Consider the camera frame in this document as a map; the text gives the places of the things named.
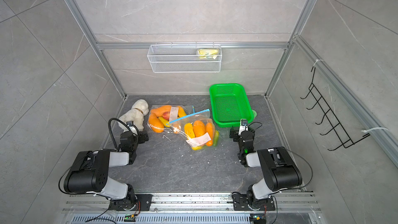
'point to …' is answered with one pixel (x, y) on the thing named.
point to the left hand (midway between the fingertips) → (138, 128)
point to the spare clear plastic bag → (199, 142)
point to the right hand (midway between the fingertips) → (242, 126)
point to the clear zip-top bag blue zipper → (178, 112)
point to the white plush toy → (140, 108)
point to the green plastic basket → (230, 104)
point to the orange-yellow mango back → (209, 129)
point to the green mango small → (216, 138)
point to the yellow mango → (189, 129)
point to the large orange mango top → (199, 128)
